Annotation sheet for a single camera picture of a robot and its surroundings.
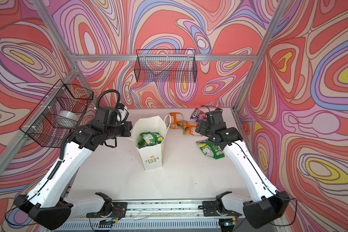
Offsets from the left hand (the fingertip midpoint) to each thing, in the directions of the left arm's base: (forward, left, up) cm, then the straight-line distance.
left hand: (133, 125), depth 70 cm
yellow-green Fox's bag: (0, -6, -13) cm, 14 cm away
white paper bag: (-10, -8, -15) cm, 19 cm away
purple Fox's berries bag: (+31, -39, -27) cm, 57 cm away
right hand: (+1, -37, -7) cm, 38 cm away
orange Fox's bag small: (+26, -21, -27) cm, 43 cm away
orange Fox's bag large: (+19, -31, -27) cm, 45 cm away
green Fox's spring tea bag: (+2, -43, -28) cm, 51 cm away
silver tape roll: (+6, +34, +1) cm, 35 cm away
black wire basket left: (-1, +44, -1) cm, 44 cm away
